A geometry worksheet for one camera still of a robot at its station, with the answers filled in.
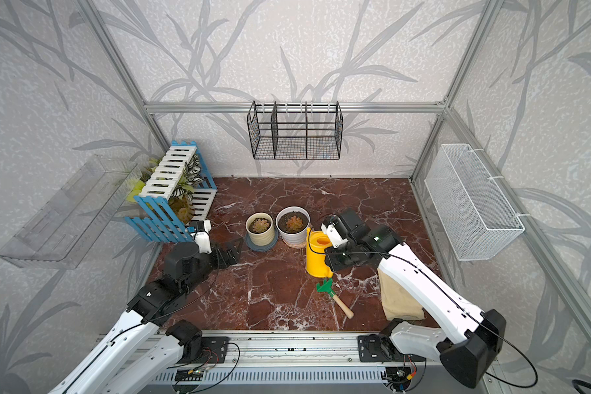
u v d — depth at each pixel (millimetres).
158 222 866
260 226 935
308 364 722
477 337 373
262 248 958
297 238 927
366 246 488
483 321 390
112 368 444
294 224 912
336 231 593
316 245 735
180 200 843
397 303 830
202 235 639
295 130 1050
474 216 625
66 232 666
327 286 866
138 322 471
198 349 679
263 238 915
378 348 683
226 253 654
